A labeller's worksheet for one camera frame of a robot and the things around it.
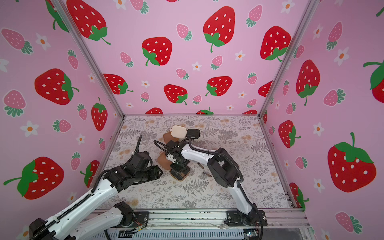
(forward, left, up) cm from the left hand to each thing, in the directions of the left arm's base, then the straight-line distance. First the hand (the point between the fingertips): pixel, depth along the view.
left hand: (161, 172), depth 78 cm
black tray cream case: (+35, -16, -11) cm, 40 cm away
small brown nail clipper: (+10, -21, -11) cm, 26 cm away
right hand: (+5, -6, -11) cm, 13 cm away
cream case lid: (+36, -5, -9) cm, 38 cm away
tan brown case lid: (+10, +2, -7) cm, 12 cm away
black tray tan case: (+3, -9, -11) cm, 14 cm away
